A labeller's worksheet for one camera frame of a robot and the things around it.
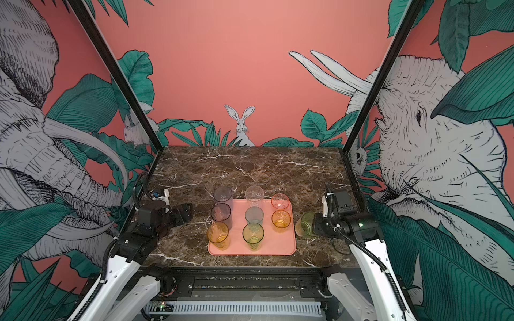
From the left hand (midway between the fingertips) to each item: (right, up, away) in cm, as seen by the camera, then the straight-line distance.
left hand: (182, 205), depth 77 cm
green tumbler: (+48, -8, -3) cm, 48 cm away
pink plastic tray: (+36, -18, +7) cm, 41 cm away
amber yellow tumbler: (+14, -13, +4) cm, 19 cm away
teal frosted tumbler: (+28, -5, +6) cm, 29 cm away
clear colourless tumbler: (+27, 0, +25) cm, 37 cm away
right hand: (+50, -5, -7) cm, 51 cm away
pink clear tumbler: (+41, -2, +19) cm, 45 cm away
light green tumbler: (+28, -14, +5) cm, 31 cm away
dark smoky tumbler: (+14, -6, +11) cm, 18 cm away
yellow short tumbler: (+40, -10, +13) cm, 43 cm away
